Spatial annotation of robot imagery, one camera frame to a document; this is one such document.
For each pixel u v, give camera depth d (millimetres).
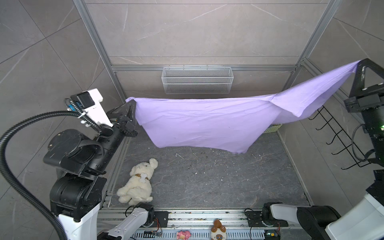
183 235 672
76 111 287
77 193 276
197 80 1007
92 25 735
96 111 327
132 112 408
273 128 1048
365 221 302
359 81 293
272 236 700
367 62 286
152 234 709
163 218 731
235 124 545
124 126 342
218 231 683
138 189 732
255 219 732
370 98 272
